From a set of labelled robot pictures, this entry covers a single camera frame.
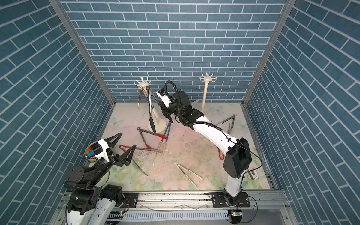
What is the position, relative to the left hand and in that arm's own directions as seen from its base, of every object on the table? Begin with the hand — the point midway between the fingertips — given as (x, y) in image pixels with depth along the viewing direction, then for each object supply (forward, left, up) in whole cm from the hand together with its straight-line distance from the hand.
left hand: (132, 141), depth 59 cm
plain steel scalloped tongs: (+41, -62, -32) cm, 81 cm away
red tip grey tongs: (+28, +9, -33) cm, 44 cm away
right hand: (+25, -9, -1) cm, 26 cm away
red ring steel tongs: (+14, +18, -33) cm, 40 cm away
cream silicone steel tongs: (+30, +3, 0) cm, 30 cm away
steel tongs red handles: (+10, -46, -33) cm, 57 cm away
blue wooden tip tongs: (+11, -9, -32) cm, 35 cm away
